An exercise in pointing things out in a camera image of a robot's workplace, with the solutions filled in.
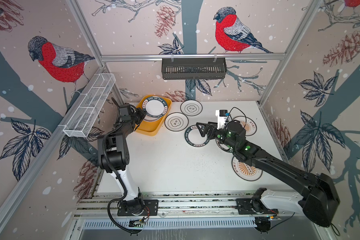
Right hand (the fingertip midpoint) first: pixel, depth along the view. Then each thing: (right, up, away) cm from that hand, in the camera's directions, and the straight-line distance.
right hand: (200, 125), depth 74 cm
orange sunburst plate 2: (+39, -1, +34) cm, 51 cm away
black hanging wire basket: (-2, +39, +31) cm, 49 cm away
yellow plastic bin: (-31, -5, +32) cm, 45 cm away
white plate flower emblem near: (-14, 0, +36) cm, 39 cm away
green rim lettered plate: (+9, -9, -10) cm, 16 cm away
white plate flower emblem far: (-2, +11, +44) cm, 46 cm away
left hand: (-33, +9, +23) cm, 41 cm away
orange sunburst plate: (-33, +2, +33) cm, 47 cm away
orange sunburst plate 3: (+28, -28, +12) cm, 41 cm away
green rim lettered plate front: (-29, +11, +30) cm, 44 cm away
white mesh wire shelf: (-60, +11, +5) cm, 61 cm away
